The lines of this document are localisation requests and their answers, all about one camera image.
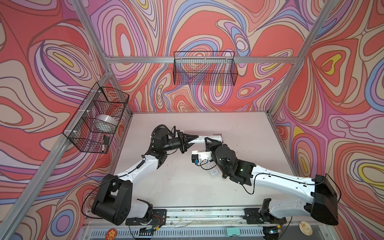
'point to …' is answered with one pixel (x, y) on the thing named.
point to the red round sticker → (111, 234)
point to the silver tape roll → (103, 123)
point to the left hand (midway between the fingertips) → (199, 138)
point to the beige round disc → (305, 228)
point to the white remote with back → (201, 139)
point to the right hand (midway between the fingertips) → (209, 139)
